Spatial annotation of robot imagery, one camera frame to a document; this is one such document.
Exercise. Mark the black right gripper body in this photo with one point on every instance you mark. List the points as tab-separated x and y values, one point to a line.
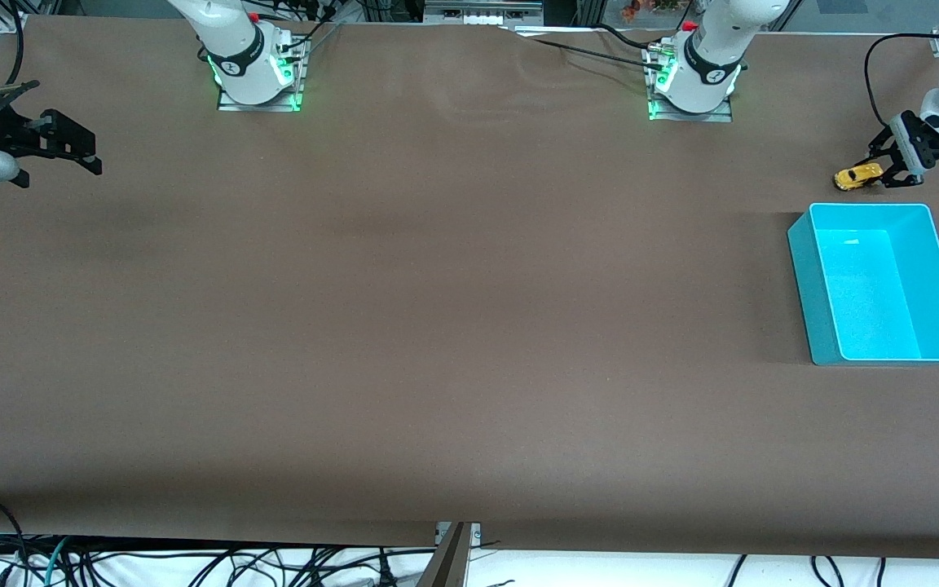
6	133

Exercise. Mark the yellow beetle toy car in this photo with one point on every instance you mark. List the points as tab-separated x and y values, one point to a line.
857	175

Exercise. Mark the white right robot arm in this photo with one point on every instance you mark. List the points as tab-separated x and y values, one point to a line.
237	57

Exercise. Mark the turquoise plastic bin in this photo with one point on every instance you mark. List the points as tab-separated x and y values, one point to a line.
877	293

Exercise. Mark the colourful background objects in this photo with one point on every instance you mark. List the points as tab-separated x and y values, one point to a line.
653	8

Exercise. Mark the white power strip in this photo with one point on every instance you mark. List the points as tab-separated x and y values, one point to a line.
482	12

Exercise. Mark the dark table support strut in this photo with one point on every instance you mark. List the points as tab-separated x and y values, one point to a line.
445	562

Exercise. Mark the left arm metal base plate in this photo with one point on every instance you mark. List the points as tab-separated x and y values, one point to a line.
689	116

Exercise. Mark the metal table edge bracket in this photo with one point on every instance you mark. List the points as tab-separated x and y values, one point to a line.
476	534

